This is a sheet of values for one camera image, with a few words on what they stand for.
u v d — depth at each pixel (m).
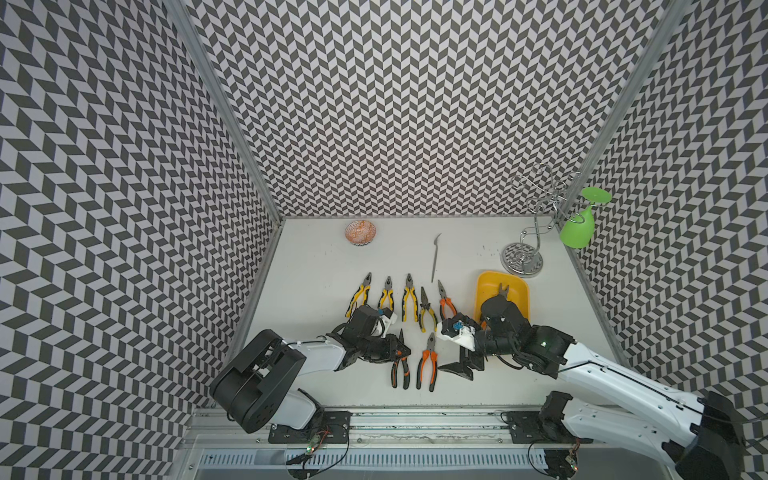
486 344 0.63
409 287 0.98
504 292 0.96
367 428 0.75
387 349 0.76
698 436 0.39
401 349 0.83
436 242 1.11
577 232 0.83
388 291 0.96
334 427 0.72
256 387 0.43
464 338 0.62
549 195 0.81
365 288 0.96
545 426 0.64
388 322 0.82
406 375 0.81
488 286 0.95
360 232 1.12
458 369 0.65
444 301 0.96
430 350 0.85
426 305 0.94
